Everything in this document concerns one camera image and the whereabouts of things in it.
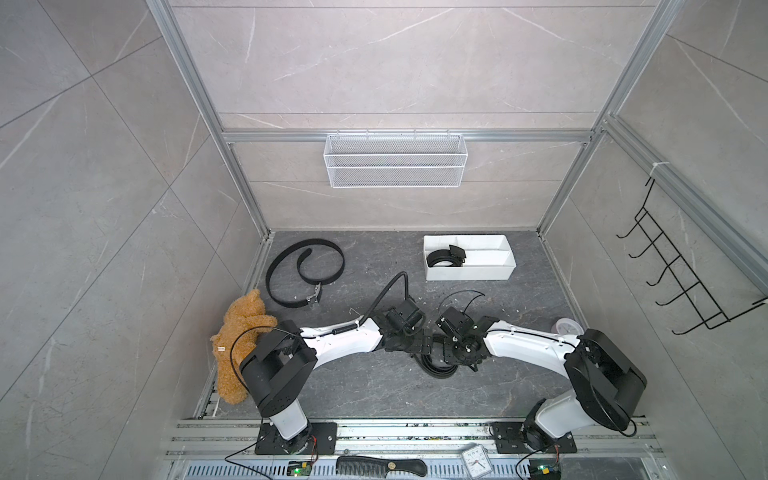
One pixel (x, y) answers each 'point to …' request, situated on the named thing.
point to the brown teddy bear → (243, 324)
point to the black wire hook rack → (688, 299)
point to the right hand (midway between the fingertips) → (453, 357)
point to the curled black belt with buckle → (316, 296)
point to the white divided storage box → (488, 257)
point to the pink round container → (567, 326)
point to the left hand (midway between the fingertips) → (426, 341)
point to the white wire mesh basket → (396, 160)
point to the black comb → (368, 466)
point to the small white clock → (477, 462)
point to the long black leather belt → (454, 256)
